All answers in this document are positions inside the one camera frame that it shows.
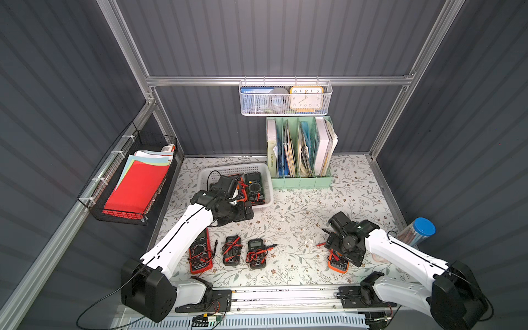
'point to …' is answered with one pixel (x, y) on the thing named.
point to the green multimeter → (255, 188)
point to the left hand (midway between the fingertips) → (242, 215)
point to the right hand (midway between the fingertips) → (339, 251)
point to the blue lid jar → (414, 234)
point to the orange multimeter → (337, 262)
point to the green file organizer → (299, 151)
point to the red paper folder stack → (138, 184)
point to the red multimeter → (201, 254)
